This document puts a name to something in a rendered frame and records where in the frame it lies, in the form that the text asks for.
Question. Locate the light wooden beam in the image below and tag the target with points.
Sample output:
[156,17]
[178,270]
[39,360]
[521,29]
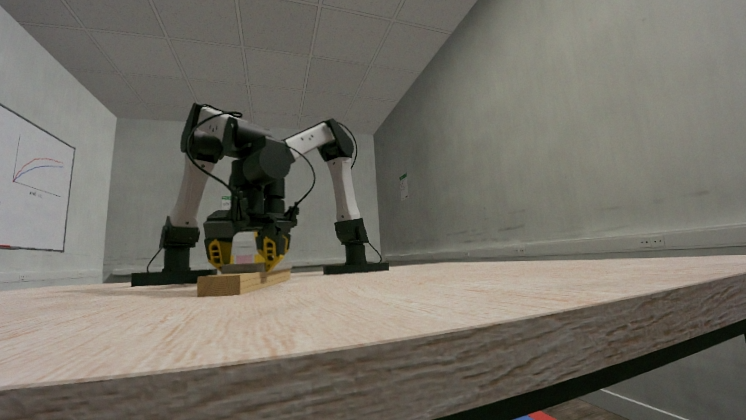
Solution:
[239,284]

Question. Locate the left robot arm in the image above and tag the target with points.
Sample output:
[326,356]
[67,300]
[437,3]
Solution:
[349,226]

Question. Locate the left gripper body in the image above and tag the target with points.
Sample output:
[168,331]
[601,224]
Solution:
[271,206]

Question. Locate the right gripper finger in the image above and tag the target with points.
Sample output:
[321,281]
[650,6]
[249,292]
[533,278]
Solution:
[220,252]
[269,265]

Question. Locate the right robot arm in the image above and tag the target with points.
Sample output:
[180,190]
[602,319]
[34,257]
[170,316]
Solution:
[261,161]

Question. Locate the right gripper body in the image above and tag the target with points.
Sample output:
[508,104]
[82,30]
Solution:
[266,221]

